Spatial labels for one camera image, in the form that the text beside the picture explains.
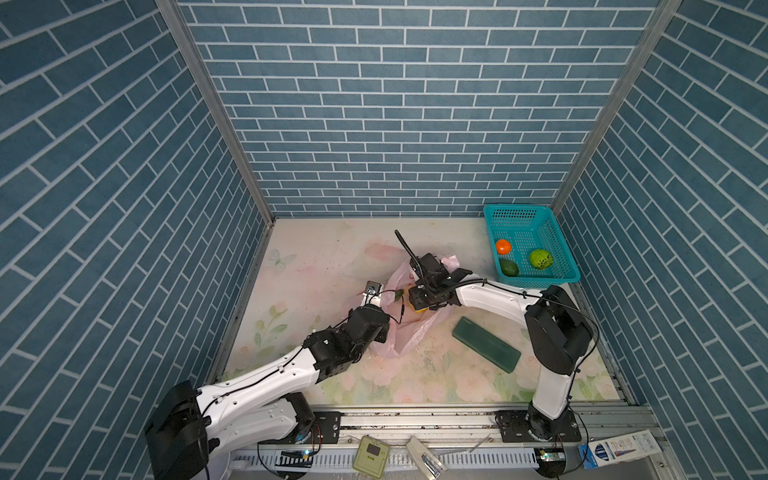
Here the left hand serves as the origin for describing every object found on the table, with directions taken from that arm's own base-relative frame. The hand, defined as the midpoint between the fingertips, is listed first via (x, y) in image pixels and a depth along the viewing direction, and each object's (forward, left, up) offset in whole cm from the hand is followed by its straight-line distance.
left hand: (384, 311), depth 80 cm
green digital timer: (-31, +3, -12) cm, 33 cm away
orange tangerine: (+30, -43, -9) cm, 53 cm away
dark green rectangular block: (-5, -30, -12) cm, 33 cm away
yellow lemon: (+3, -9, -6) cm, 12 cm away
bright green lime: (+23, -54, -7) cm, 59 cm away
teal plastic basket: (+33, -55, -13) cm, 66 cm away
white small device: (-33, -11, -12) cm, 37 cm away
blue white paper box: (-31, -56, -12) cm, 65 cm away
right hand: (+10, -9, -8) cm, 16 cm away
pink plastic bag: (-2, -5, -10) cm, 11 cm away
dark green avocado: (+20, -42, -8) cm, 47 cm away
